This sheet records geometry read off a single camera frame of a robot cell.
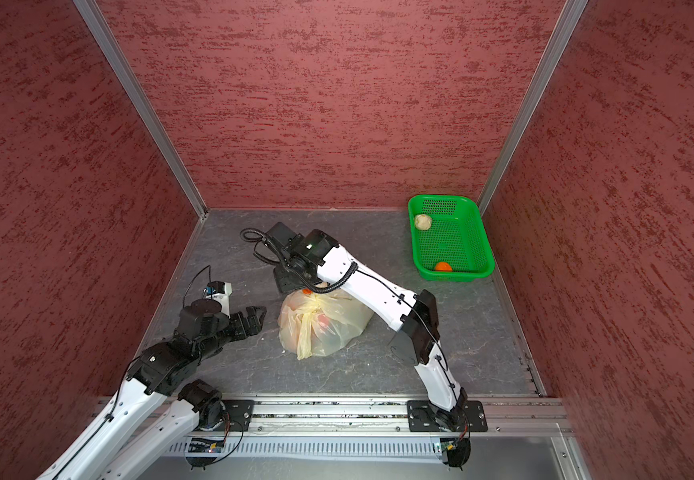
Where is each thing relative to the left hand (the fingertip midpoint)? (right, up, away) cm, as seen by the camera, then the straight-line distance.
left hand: (252, 320), depth 77 cm
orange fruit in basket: (+58, +12, +23) cm, 63 cm away
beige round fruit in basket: (+53, +28, +33) cm, 69 cm away
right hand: (+11, +9, 0) cm, 14 cm away
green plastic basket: (+64, +21, +34) cm, 75 cm away
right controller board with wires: (+53, -31, -5) cm, 61 cm away
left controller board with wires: (-10, -32, -4) cm, 33 cm away
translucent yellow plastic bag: (+17, -3, +6) cm, 19 cm away
